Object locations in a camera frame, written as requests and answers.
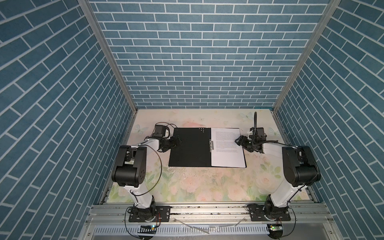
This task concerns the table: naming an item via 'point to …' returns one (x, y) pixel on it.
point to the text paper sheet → (226, 152)
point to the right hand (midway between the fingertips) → (237, 141)
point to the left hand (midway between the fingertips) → (178, 143)
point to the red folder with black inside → (194, 151)
